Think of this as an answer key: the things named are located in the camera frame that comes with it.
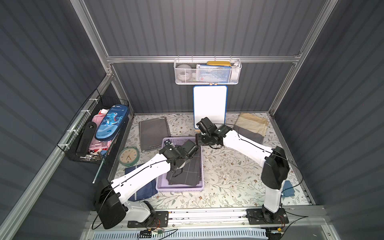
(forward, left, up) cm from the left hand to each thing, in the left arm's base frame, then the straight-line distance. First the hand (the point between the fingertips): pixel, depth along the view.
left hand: (183, 159), depth 78 cm
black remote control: (0, +40, +19) cm, 44 cm away
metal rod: (-11, +34, +12) cm, 38 cm away
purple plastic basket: (-7, +13, -16) cm, 22 cm away
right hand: (+14, -10, 0) cm, 17 cm away
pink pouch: (-1, +37, +14) cm, 39 cm away
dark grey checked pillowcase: (-2, -4, -13) cm, 13 cm away
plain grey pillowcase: (+30, +25, -15) cm, 42 cm away
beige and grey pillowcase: (+33, -48, -13) cm, 60 cm away
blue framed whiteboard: (+33, -16, +11) cm, 38 cm away
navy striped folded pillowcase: (-12, +19, -15) cm, 27 cm away
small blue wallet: (-13, -57, -14) cm, 60 cm away
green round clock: (+9, +36, -13) cm, 40 cm away
